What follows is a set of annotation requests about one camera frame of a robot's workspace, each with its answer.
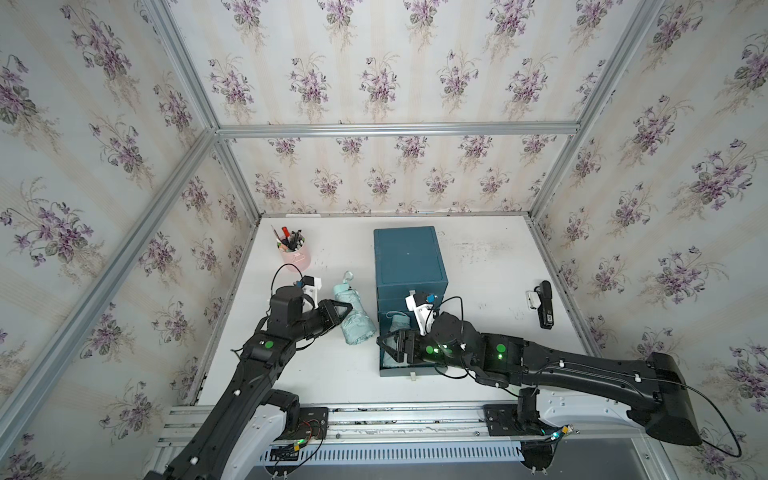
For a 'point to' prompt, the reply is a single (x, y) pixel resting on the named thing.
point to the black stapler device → (545, 309)
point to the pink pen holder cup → (295, 252)
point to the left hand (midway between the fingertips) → (354, 311)
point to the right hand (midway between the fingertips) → (388, 344)
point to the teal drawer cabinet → (407, 260)
